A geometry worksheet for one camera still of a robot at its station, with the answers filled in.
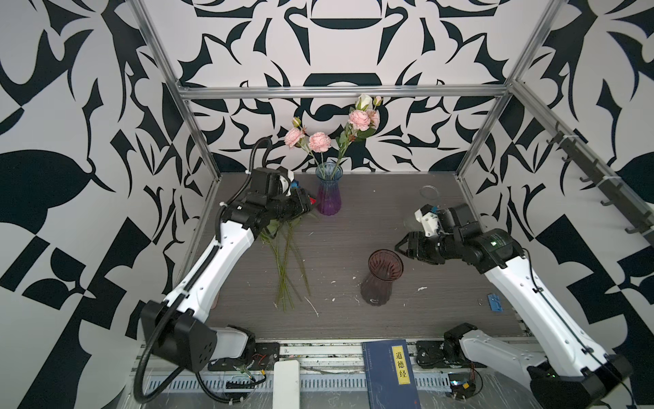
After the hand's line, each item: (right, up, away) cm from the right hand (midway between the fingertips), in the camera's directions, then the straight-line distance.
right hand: (400, 245), depth 71 cm
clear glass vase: (+15, +14, +19) cm, 28 cm away
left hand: (-24, +13, +4) cm, 28 cm away
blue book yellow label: (-3, -36, 0) cm, 36 cm away
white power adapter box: (-31, -36, -4) cm, 48 cm away
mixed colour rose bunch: (-39, -1, +30) cm, 49 cm away
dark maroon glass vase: (-3, -7, +4) cm, 9 cm away
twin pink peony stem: (-24, +31, +14) cm, 41 cm away
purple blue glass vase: (-20, +15, +29) cm, 38 cm away
